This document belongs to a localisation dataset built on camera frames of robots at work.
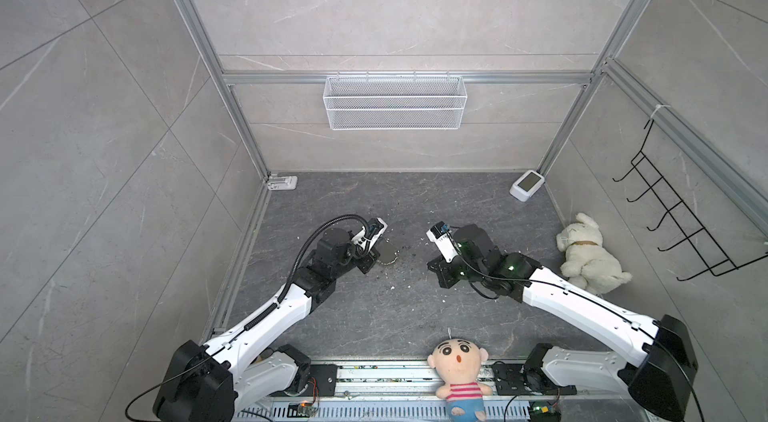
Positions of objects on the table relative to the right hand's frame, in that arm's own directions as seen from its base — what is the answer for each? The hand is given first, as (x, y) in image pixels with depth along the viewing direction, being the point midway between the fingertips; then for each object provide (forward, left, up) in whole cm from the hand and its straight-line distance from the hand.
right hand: (432, 265), depth 77 cm
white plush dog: (+3, -46, -7) cm, 46 cm away
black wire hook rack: (-9, -54, +17) cm, 58 cm away
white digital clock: (+38, -41, -12) cm, 58 cm away
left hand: (+8, +13, +4) cm, 16 cm away
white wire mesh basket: (+54, +9, +14) cm, 56 cm away
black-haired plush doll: (-22, -4, -7) cm, 23 cm away
